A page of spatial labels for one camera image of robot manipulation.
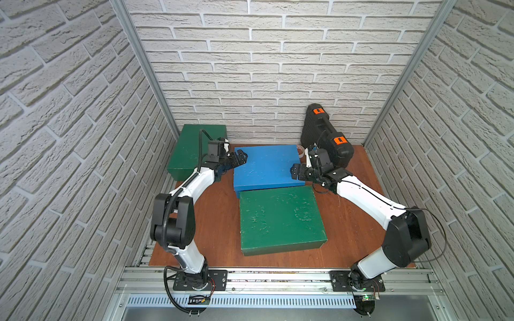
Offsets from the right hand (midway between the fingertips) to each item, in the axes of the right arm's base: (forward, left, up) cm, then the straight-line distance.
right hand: (301, 169), depth 87 cm
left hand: (+9, +26, +2) cm, 27 cm away
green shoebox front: (-20, +12, -7) cm, 24 cm away
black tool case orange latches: (+19, -11, +6) cm, 23 cm away
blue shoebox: (+6, +15, -5) cm, 17 cm away
